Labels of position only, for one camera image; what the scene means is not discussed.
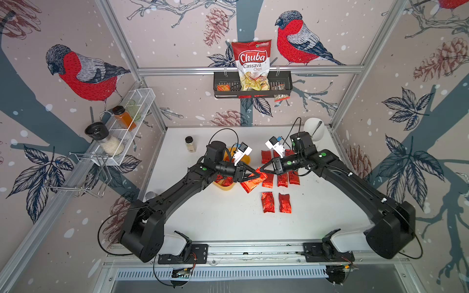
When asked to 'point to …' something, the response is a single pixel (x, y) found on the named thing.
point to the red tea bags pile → (227, 182)
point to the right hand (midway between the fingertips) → (261, 169)
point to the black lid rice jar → (108, 144)
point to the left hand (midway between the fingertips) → (259, 173)
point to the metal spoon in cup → (318, 126)
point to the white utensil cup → (309, 126)
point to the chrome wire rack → (85, 174)
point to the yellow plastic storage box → (227, 155)
